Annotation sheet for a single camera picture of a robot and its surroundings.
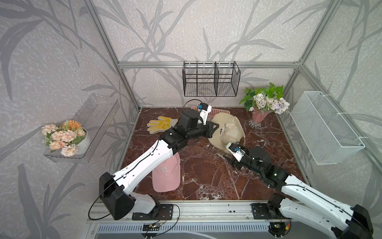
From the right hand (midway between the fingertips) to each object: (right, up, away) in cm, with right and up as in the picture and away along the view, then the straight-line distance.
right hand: (228, 148), depth 76 cm
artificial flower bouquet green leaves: (+26, +27, +10) cm, 39 cm away
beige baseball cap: (+2, +9, +5) cm, 11 cm away
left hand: (-5, +12, -8) cm, 15 cm away
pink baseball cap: (-33, -17, +5) cm, 38 cm away
